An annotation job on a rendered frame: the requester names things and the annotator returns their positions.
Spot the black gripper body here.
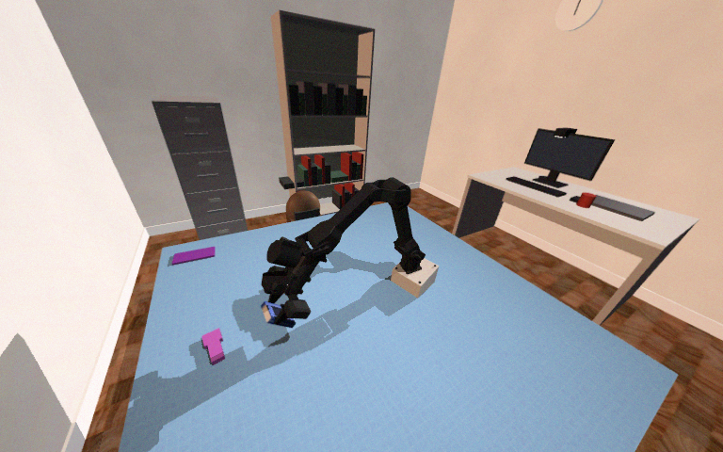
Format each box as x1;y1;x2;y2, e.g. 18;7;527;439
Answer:
267;266;312;319

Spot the purple flat slab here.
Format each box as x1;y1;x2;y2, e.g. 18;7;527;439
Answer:
172;247;215;265

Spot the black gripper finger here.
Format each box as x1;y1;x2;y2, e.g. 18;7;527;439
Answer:
268;293;283;304
274;304;289;325

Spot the light blue mat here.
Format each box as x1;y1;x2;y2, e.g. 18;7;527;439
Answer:
119;202;678;452

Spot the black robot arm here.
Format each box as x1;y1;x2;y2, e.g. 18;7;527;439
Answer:
261;177;426;295

